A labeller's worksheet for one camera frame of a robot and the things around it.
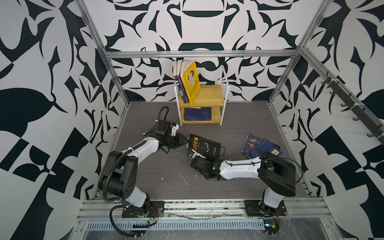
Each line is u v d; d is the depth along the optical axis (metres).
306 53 0.85
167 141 0.76
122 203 0.57
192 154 0.76
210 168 0.67
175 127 0.85
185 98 0.89
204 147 0.93
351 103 0.59
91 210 0.76
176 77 0.77
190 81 0.85
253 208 0.74
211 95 0.97
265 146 0.95
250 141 0.96
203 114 1.05
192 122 1.02
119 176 0.45
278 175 0.46
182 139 0.82
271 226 0.71
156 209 0.74
